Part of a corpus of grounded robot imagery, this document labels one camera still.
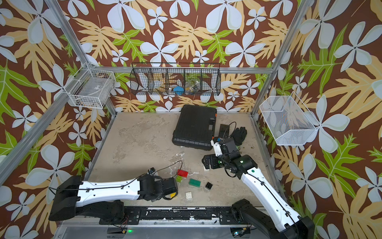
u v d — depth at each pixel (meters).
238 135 1.07
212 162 0.66
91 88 0.86
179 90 0.94
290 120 0.80
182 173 0.88
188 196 0.79
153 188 0.56
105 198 0.46
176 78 0.98
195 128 1.01
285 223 0.38
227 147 0.57
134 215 0.74
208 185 0.82
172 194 0.60
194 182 0.85
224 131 1.07
